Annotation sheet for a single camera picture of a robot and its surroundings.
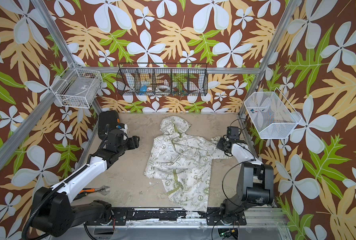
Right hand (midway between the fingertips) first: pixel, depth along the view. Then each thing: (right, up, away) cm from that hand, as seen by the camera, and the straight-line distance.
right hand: (221, 144), depth 94 cm
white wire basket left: (-86, +34, -8) cm, 92 cm away
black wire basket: (-39, +43, +3) cm, 58 cm away
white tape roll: (-37, +37, +5) cm, 52 cm away
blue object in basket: (-50, +35, 0) cm, 61 cm away
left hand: (-53, +5, -8) cm, 53 cm away
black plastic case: (-81, +16, +19) cm, 85 cm away
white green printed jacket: (-26, -11, -10) cm, 30 cm away
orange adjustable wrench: (-70, -24, -12) cm, 75 cm away
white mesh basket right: (+26, +17, -11) cm, 33 cm away
